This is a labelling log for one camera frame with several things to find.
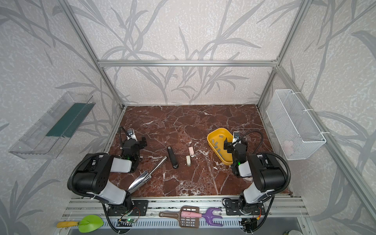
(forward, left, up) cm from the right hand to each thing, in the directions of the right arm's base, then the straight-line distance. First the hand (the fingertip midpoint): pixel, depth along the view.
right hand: (235, 134), depth 93 cm
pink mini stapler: (-10, +28, -5) cm, 30 cm away
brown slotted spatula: (-46, +31, -8) cm, 56 cm away
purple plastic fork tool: (-44, +19, -5) cm, 48 cm away
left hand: (+1, +64, +2) cm, 64 cm away
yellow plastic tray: (+2, +12, -8) cm, 14 cm away
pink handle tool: (-43, +30, -3) cm, 52 cm away
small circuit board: (-45, +57, -6) cm, 73 cm away
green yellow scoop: (-47, +76, -4) cm, 89 cm away
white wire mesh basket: (-17, -18, +28) cm, 37 cm away
